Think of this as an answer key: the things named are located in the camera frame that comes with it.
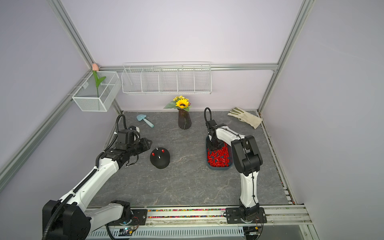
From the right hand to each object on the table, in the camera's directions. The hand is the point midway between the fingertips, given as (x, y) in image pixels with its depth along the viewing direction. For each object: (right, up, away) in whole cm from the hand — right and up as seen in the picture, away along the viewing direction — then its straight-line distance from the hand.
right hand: (214, 147), depth 99 cm
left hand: (-37, +5, -16) cm, 41 cm away
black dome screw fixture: (-32, -4, -16) cm, 36 cm away
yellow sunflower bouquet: (-22, +29, -8) cm, 37 cm away
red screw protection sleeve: (-36, -2, -16) cm, 39 cm away
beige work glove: (+27, +21, +19) cm, 39 cm away
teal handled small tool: (-56, +21, +17) cm, 62 cm away
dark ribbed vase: (-21, +18, +10) cm, 29 cm away
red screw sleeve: (-31, 0, -14) cm, 34 cm away
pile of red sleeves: (+3, -6, -5) cm, 8 cm away
